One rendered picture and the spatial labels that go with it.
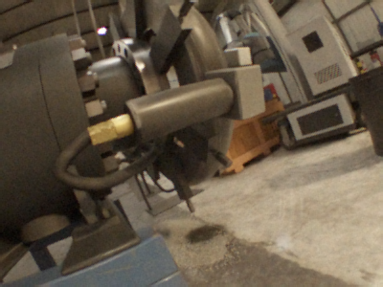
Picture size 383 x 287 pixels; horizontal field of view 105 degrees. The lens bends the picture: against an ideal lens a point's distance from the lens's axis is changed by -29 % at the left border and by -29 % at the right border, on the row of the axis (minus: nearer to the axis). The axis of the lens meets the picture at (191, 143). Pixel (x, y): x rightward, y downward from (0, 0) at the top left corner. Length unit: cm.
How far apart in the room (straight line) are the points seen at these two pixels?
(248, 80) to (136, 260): 39
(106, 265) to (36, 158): 28
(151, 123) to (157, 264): 23
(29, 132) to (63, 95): 11
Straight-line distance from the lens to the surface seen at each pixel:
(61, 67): 52
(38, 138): 49
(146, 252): 36
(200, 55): 50
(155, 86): 59
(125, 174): 38
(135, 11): 71
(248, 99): 43
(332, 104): 150
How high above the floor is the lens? 37
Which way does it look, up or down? level
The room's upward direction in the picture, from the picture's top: 22 degrees counter-clockwise
